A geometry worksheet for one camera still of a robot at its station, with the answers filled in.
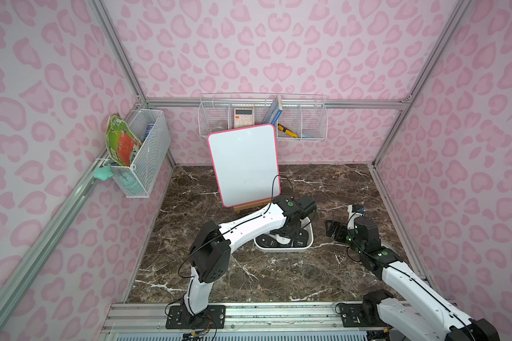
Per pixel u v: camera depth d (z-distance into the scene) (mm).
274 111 871
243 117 951
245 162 902
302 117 1008
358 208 734
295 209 587
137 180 729
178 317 721
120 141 726
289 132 979
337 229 747
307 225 874
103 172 630
